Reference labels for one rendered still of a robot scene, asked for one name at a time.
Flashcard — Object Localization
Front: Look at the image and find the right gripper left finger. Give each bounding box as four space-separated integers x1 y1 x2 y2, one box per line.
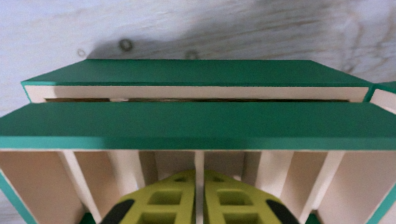
116 169 196 224

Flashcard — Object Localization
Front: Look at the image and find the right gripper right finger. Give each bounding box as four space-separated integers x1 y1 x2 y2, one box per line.
203 169 285 224

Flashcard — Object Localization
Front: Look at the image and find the green jewelry box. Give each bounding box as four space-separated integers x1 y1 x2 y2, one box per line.
20 59 396 114

